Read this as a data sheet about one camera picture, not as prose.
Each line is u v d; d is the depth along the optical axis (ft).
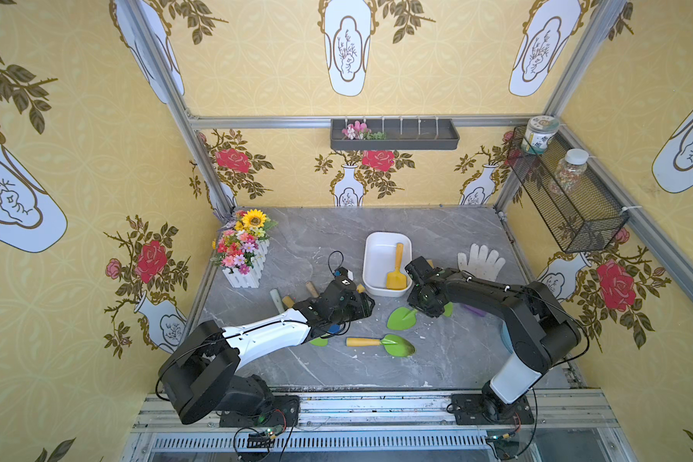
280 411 2.42
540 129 2.76
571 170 2.36
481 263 3.39
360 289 3.03
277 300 3.03
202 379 1.39
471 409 2.45
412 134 3.05
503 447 1.86
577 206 2.72
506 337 1.64
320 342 2.79
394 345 2.74
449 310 2.96
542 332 1.52
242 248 2.91
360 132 2.88
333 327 2.42
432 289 2.22
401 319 2.95
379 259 3.47
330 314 2.12
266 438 2.35
